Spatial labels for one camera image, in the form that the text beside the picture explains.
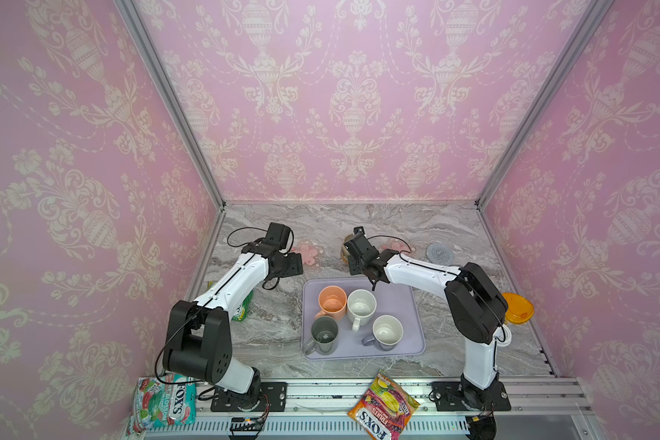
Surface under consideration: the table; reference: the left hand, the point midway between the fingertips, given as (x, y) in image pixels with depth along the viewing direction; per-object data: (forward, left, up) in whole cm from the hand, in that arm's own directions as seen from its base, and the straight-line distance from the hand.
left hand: (292, 269), depth 89 cm
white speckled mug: (-9, -23, -8) cm, 26 cm away
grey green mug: (-19, -11, -8) cm, 23 cm away
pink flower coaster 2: (+19, -39, -11) cm, 44 cm away
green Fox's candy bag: (-36, +31, -7) cm, 48 cm away
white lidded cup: (-29, -47, +24) cm, 60 cm away
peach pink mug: (-8, -14, -7) cm, 17 cm away
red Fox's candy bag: (-37, -28, -7) cm, 47 cm away
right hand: (+6, -22, -2) cm, 23 cm away
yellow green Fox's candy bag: (-10, +16, -9) cm, 21 cm away
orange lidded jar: (-14, -68, +1) cm, 70 cm away
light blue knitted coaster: (+13, -54, -8) cm, 56 cm away
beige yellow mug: (-3, -17, +14) cm, 22 cm away
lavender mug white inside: (-17, -31, -8) cm, 36 cm away
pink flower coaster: (+14, -5, -10) cm, 18 cm away
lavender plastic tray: (-14, -18, -6) cm, 23 cm away
